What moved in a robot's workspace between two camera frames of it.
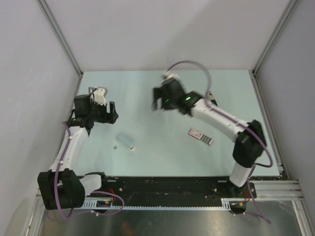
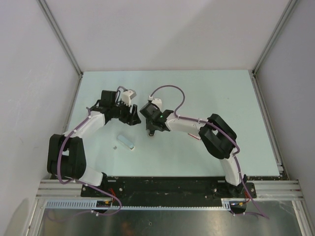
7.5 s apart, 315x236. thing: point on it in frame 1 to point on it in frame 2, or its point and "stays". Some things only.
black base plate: [171, 191] stays
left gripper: [109, 117] to [132, 118]
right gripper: [159, 92] to [149, 127]
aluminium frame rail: [278, 190] stays
